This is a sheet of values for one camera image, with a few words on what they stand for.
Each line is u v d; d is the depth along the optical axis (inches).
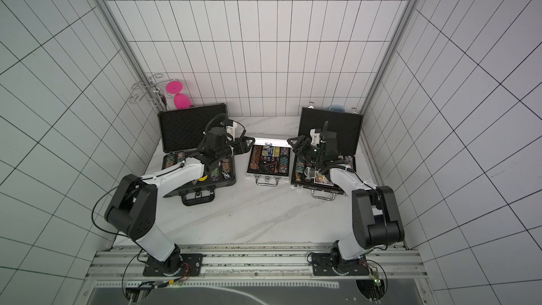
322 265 28.4
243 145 30.6
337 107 46.4
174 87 37.0
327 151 27.3
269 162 39.5
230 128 31.2
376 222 17.4
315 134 32.8
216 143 26.9
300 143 31.1
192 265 28.6
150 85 36.3
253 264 29.2
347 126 38.3
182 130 39.4
